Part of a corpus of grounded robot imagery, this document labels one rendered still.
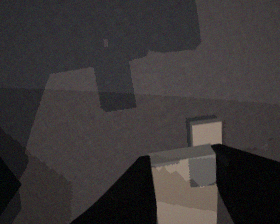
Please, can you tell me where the white domino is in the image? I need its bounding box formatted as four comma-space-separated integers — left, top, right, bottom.
189, 119, 222, 147
149, 144, 218, 224

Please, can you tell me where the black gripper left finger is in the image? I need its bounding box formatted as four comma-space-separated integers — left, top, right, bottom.
69, 156, 157, 224

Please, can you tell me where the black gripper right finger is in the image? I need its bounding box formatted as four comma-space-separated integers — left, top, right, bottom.
211, 144, 280, 224

